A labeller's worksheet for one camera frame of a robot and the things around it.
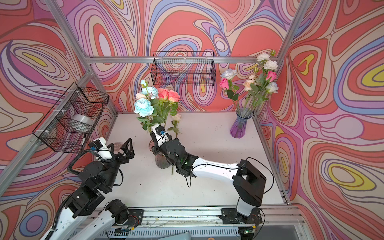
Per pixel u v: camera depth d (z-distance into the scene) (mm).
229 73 772
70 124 704
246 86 845
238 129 1009
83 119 734
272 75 765
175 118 1111
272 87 802
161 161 950
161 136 583
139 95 661
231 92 800
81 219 455
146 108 576
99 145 523
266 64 799
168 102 696
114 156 519
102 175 459
